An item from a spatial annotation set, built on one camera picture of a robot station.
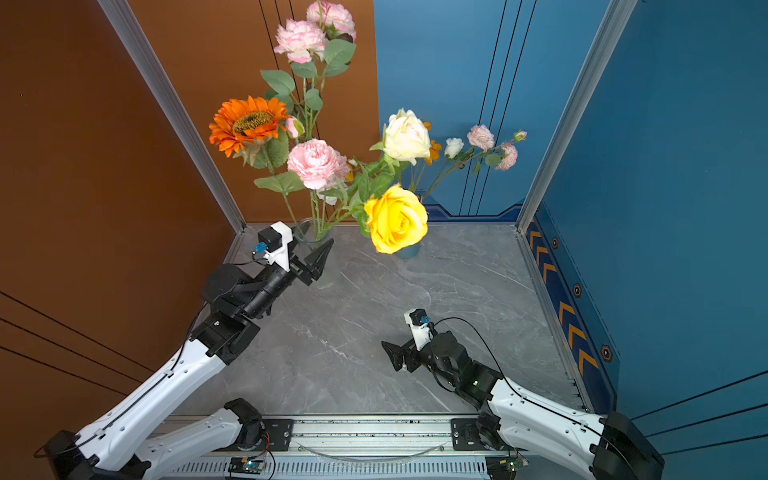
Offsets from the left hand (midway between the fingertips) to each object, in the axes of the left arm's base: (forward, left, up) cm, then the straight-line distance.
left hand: (316, 228), depth 60 cm
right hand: (-9, -16, -30) cm, 35 cm away
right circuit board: (-36, -43, -44) cm, 71 cm away
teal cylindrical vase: (+26, -21, -38) cm, 51 cm away
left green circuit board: (-36, +19, -45) cm, 60 cm away
